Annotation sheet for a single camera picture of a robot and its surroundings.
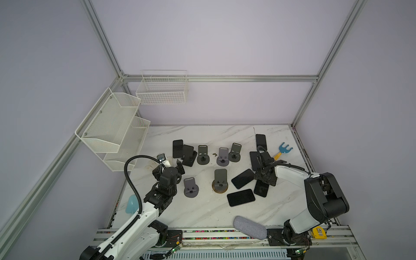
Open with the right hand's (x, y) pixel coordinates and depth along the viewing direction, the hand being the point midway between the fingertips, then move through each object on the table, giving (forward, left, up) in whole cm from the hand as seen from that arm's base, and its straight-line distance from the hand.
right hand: (258, 178), depth 94 cm
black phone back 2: (-7, 0, +2) cm, 7 cm away
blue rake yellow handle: (+20, -20, +1) cm, 28 cm away
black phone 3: (-1, +10, +2) cm, 10 cm away
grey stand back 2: (+10, +20, +6) cm, 24 cm away
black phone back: (+22, +51, +2) cm, 55 cm away
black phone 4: (-11, +12, +1) cm, 17 cm away
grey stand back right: (+14, +13, +4) cm, 20 cm away
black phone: (+28, -7, +1) cm, 29 cm away
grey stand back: (+13, +33, +2) cm, 36 cm away
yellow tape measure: (-29, -22, +1) cm, 36 cm away
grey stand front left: (-8, +39, +6) cm, 40 cm away
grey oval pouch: (-26, +10, +3) cm, 28 cm away
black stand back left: (+13, +41, +7) cm, 43 cm away
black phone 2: (+11, 0, -1) cm, 11 cm away
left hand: (0, +49, +17) cm, 52 cm away
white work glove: (-8, +52, +31) cm, 61 cm away
